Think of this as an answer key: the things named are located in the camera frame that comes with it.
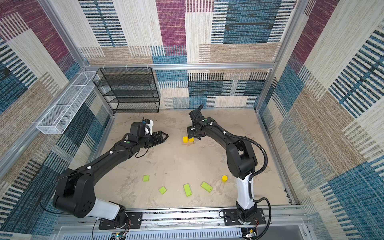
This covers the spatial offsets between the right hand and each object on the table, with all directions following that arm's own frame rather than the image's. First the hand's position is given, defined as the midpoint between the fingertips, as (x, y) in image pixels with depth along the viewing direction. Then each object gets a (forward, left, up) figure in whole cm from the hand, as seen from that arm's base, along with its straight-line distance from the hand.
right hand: (194, 134), depth 94 cm
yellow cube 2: (+1, +2, -7) cm, 7 cm away
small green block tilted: (-30, +18, -8) cm, 36 cm away
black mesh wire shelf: (+35, +45, +9) cm, 58 cm away
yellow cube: (0, +6, -6) cm, 8 cm away
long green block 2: (-29, -6, -9) cm, 31 cm away
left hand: (-5, +16, +7) cm, 18 cm away
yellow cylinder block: (-25, -16, -8) cm, 31 cm away
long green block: (-30, +4, -10) cm, 32 cm away
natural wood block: (-1, +3, -10) cm, 10 cm away
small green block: (-23, +28, -10) cm, 38 cm away
